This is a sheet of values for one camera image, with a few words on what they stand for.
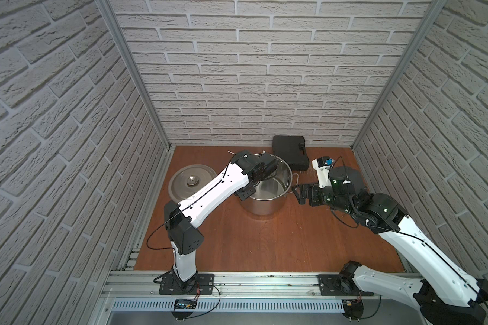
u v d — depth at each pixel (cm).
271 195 107
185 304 72
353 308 69
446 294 38
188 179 101
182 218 44
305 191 57
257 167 51
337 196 48
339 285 65
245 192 66
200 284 73
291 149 112
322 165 56
